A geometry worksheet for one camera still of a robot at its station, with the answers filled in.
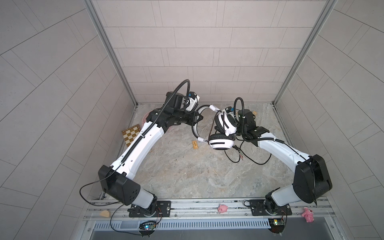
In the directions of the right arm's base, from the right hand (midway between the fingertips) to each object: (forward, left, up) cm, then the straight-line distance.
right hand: (216, 127), depth 81 cm
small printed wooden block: (-1, +13, -17) cm, 21 cm away
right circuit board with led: (-43, -23, -20) cm, 53 cm away
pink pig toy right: (-41, -38, -17) cm, 58 cm away
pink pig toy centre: (-36, +1, -17) cm, 40 cm away
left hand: (-2, +7, +13) cm, 15 cm away
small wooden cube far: (+22, -32, -16) cm, 42 cm away
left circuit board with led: (-41, +35, -15) cm, 56 cm away
